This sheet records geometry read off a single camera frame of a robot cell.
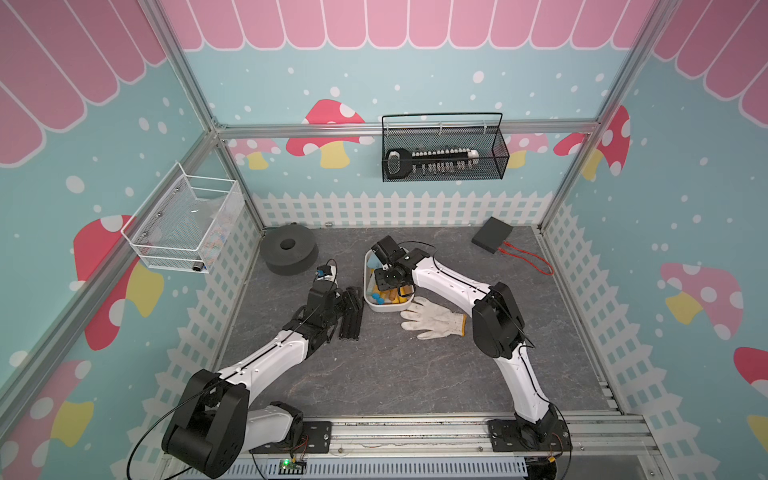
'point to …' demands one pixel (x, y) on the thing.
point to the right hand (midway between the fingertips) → (384, 280)
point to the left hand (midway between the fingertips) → (355, 295)
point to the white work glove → (433, 320)
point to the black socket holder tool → (401, 163)
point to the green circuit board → (286, 467)
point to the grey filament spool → (288, 249)
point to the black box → (492, 235)
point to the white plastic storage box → (380, 300)
